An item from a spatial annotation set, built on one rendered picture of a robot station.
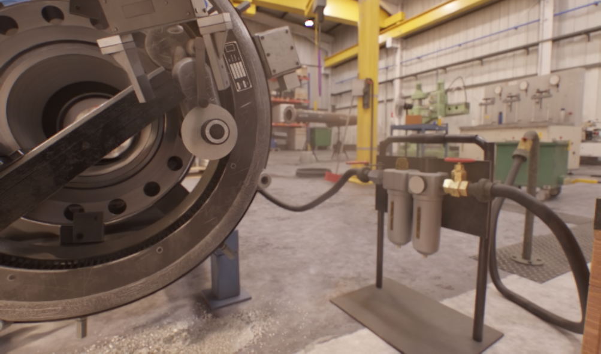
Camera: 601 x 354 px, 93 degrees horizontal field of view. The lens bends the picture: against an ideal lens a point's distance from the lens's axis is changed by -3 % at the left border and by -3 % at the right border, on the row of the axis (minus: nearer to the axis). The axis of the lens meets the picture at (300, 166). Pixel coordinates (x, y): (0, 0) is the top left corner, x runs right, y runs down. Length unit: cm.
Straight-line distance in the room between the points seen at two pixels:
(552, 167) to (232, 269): 292
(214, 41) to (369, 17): 395
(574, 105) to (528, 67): 558
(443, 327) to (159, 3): 102
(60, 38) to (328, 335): 95
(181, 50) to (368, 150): 356
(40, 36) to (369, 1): 401
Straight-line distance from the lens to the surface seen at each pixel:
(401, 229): 96
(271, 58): 74
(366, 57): 421
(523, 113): 708
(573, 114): 660
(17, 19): 78
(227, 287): 111
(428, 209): 89
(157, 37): 69
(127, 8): 51
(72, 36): 76
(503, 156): 349
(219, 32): 47
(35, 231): 109
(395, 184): 93
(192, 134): 61
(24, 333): 123
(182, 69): 64
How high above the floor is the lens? 55
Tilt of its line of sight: 5 degrees down
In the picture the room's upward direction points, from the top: straight up
